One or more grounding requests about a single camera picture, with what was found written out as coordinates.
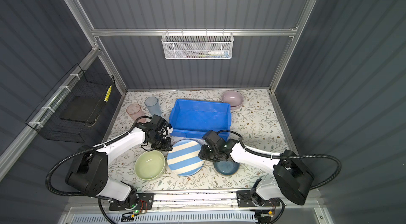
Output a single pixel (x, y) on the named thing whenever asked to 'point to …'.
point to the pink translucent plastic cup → (135, 110)
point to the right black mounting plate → (245, 199)
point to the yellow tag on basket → (108, 94)
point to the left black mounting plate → (146, 201)
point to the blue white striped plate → (183, 157)
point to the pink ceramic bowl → (234, 98)
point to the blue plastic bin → (194, 119)
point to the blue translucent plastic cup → (153, 104)
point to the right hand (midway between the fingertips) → (201, 157)
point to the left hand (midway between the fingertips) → (170, 148)
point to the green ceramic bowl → (149, 164)
